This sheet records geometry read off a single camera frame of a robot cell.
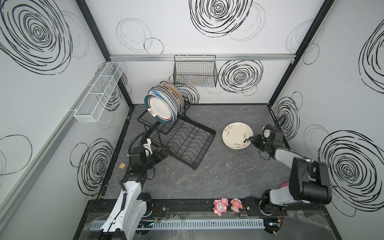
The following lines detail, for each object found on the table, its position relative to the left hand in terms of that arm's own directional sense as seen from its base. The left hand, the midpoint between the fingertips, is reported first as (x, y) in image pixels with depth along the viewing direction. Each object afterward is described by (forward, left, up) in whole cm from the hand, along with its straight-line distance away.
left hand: (166, 149), depth 82 cm
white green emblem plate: (+16, -7, +14) cm, 22 cm away
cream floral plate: (+18, -42, -9) cm, 46 cm away
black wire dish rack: (+12, -10, -10) cm, 19 cm away
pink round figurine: (-24, -38, -9) cm, 46 cm away
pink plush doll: (-25, -29, -8) cm, 39 cm away
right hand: (+12, -49, -4) cm, 51 cm away
